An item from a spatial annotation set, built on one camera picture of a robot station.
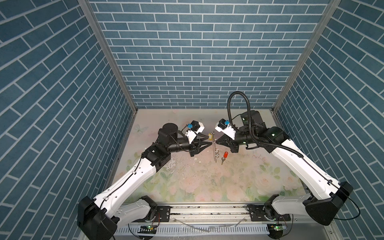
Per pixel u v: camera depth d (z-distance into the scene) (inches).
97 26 30.3
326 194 15.3
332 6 27.8
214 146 26.7
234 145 23.3
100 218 14.2
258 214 28.9
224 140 24.0
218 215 29.7
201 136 25.4
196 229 27.8
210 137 29.0
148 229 28.4
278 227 28.2
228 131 23.1
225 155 37.7
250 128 20.6
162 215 29.1
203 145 24.7
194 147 23.4
